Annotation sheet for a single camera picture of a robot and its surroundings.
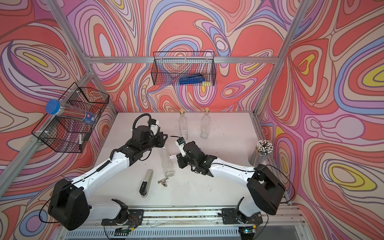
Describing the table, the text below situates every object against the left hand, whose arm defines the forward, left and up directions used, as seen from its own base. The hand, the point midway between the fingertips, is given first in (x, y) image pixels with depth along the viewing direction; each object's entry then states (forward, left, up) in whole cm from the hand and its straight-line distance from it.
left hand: (167, 135), depth 82 cm
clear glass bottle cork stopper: (+12, -8, -4) cm, 15 cm away
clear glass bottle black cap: (-9, +1, -15) cm, 18 cm away
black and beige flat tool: (-24, +12, -16) cm, 31 cm away
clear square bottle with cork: (+14, -23, -6) cm, 27 cm away
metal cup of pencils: (-7, -52, -1) cm, 53 cm away
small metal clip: (-19, +2, -19) cm, 27 cm away
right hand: (-10, -6, -9) cm, 15 cm away
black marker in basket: (-9, +41, +6) cm, 42 cm away
